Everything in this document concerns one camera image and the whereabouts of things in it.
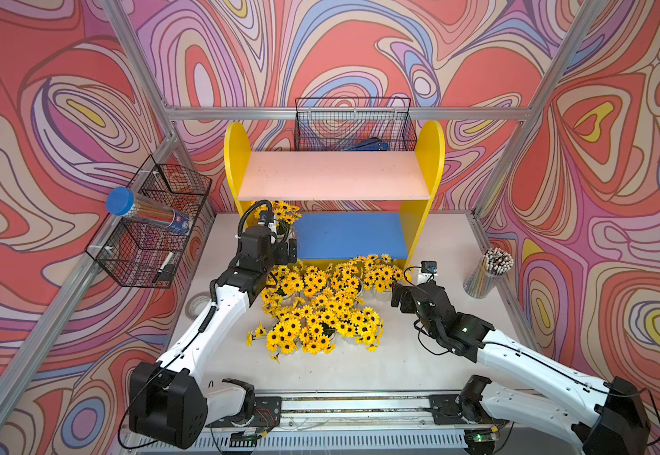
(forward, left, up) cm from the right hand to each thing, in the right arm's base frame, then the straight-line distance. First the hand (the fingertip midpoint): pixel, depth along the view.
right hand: (408, 291), depth 80 cm
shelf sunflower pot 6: (-10, +26, 0) cm, 28 cm away
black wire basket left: (+9, +72, +13) cm, 73 cm away
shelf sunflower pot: (+17, +35, +16) cm, 42 cm away
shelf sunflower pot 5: (-11, +33, 0) cm, 35 cm away
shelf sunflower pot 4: (+7, +7, 0) cm, 10 cm away
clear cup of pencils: (+6, -25, -1) cm, 26 cm away
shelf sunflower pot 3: (+5, +18, -1) cm, 18 cm away
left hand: (+13, +36, +9) cm, 39 cm away
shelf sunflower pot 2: (+4, +27, +1) cm, 27 cm away
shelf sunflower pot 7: (-10, +14, -1) cm, 17 cm away
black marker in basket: (+3, +66, +12) cm, 67 cm away
